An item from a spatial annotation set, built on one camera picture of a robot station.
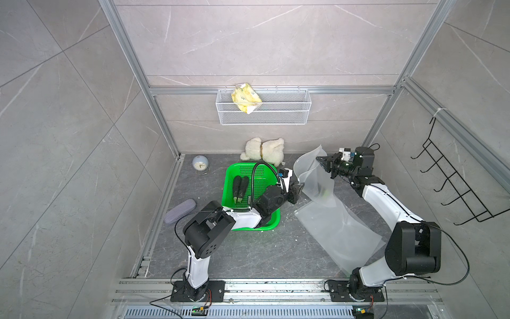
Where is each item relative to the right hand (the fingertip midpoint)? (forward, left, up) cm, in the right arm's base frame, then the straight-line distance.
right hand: (317, 156), depth 82 cm
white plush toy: (+22, +18, -18) cm, 34 cm away
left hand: (-7, +6, -7) cm, 11 cm away
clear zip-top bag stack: (-23, -13, -28) cm, 39 cm away
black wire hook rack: (-27, -43, +5) cm, 51 cm away
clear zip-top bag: (-2, -4, -17) cm, 17 cm away
